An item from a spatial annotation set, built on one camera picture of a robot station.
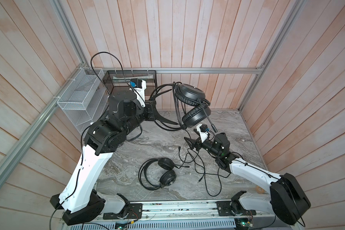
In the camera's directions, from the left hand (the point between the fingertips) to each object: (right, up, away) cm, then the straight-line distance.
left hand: (156, 106), depth 56 cm
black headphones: (+4, -37, +21) cm, 42 cm away
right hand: (+17, -13, +24) cm, 32 cm away
